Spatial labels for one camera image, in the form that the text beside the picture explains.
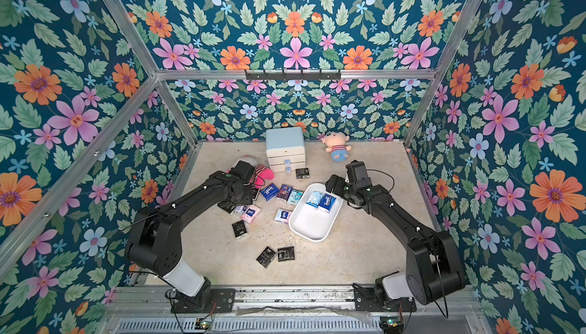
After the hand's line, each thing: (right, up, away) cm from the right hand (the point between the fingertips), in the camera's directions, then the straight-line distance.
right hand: (334, 185), depth 87 cm
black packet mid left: (-37, -17, +1) cm, 41 cm away
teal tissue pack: (-16, -6, +8) cm, 19 cm away
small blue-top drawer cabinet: (-20, +15, +10) cm, 27 cm away
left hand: (-36, -6, +3) cm, 36 cm away
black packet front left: (-25, -25, -7) cm, 36 cm away
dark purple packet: (-21, -4, +11) cm, 24 cm away
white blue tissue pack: (-21, -13, +3) cm, 24 cm away
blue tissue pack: (-27, -4, +11) cm, 29 cm away
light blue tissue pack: (-8, -6, +8) cm, 13 cm away
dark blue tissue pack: (-2, -8, +6) cm, 10 cm away
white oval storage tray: (-7, -12, +6) cm, 15 cm away
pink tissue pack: (-33, -12, +3) cm, 35 cm away
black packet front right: (-18, -24, -5) cm, 31 cm away
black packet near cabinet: (-13, +4, +17) cm, 22 cm away
